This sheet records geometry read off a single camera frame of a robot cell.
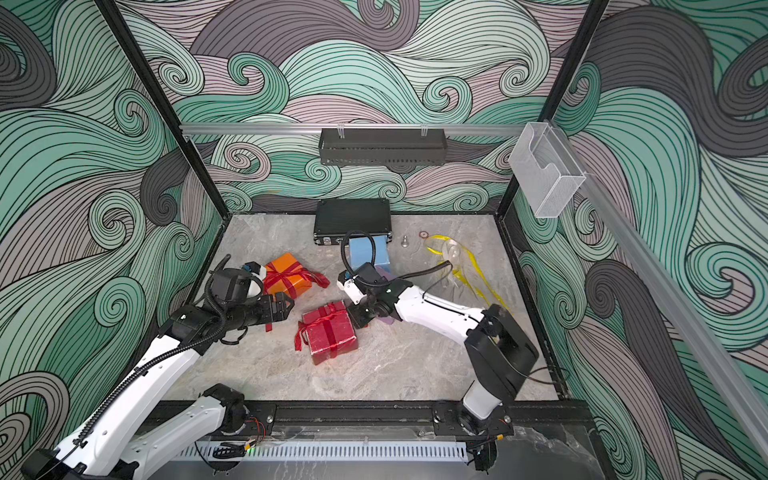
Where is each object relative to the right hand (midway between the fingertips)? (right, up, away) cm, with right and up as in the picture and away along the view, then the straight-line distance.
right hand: (349, 315), depth 83 cm
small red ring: (+26, +23, +31) cm, 47 cm away
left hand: (-17, +6, -8) cm, 20 cm away
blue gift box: (+3, +19, -4) cm, 19 cm away
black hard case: (-8, +30, +35) cm, 47 cm away
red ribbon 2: (-7, 0, +2) cm, 7 cm away
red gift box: (-2, -4, -1) cm, 4 cm away
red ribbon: (-19, +11, +11) cm, 25 cm away
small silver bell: (+18, +20, +26) cm, 38 cm away
